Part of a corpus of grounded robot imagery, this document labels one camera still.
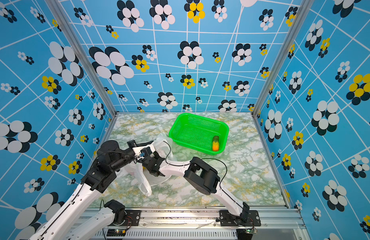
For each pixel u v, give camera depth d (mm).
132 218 724
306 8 680
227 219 722
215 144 963
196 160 557
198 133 1060
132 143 599
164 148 752
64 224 414
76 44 808
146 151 539
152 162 715
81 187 463
